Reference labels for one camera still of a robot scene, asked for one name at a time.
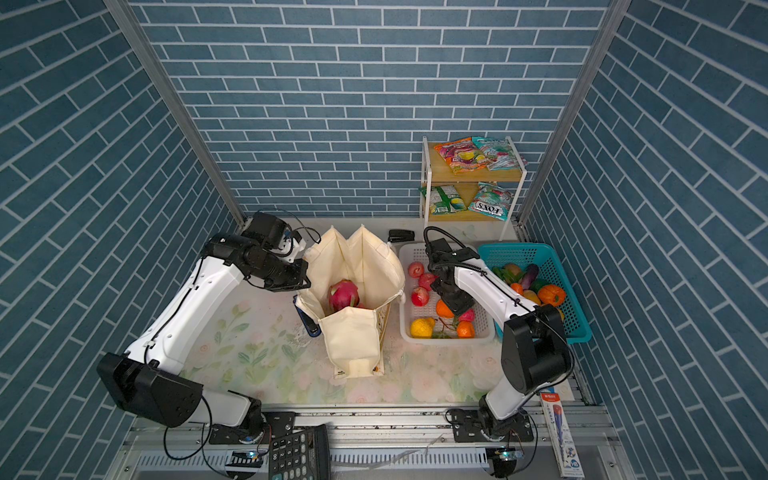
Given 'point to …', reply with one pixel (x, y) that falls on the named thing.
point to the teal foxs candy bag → (491, 199)
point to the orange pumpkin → (551, 294)
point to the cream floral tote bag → (353, 343)
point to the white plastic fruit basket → (445, 330)
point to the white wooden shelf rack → (473, 196)
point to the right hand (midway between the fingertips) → (442, 294)
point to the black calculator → (300, 455)
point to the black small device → (396, 235)
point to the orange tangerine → (442, 309)
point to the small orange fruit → (465, 329)
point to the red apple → (420, 296)
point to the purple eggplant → (532, 271)
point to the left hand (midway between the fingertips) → (312, 282)
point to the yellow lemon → (422, 328)
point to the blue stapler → (311, 326)
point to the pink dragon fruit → (343, 293)
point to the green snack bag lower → (443, 199)
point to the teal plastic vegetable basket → (544, 257)
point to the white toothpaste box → (561, 436)
